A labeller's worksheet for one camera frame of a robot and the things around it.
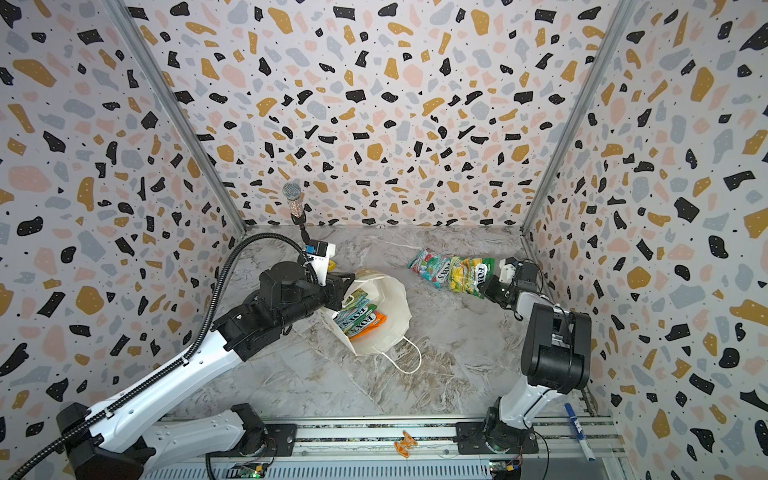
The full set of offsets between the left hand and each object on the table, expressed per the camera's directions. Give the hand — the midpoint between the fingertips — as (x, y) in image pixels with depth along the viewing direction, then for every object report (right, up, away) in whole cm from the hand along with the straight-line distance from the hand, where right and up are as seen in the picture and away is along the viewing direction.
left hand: (354, 271), depth 67 cm
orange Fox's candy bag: (+4, -15, +20) cm, 26 cm away
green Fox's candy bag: (-2, -13, +18) cm, 22 cm away
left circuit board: (-25, -47, +3) cm, 53 cm away
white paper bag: (+7, -10, +25) cm, 28 cm away
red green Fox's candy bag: (+22, -1, +39) cm, 45 cm away
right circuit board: (+35, -48, +4) cm, 60 cm away
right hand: (+35, -3, +28) cm, 45 cm away
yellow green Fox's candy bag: (+32, -3, +30) cm, 44 cm away
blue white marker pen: (+55, -39, +10) cm, 68 cm away
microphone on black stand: (-21, +22, +20) cm, 36 cm away
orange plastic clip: (+11, -43, +6) cm, 45 cm away
